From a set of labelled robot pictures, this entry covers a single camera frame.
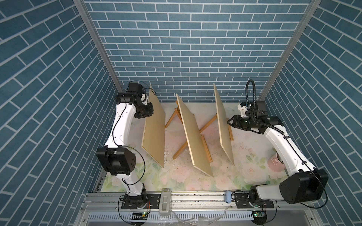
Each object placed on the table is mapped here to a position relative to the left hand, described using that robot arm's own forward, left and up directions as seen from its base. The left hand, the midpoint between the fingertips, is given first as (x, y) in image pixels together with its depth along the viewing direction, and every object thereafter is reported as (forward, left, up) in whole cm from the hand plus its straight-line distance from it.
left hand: (155, 112), depth 81 cm
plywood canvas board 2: (-8, -39, -3) cm, 40 cm away
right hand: (-5, -44, -2) cm, 44 cm away
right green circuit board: (-46, -57, -27) cm, 78 cm away
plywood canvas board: (-15, -26, -20) cm, 36 cm away
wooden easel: (-5, -29, -21) cm, 36 cm away
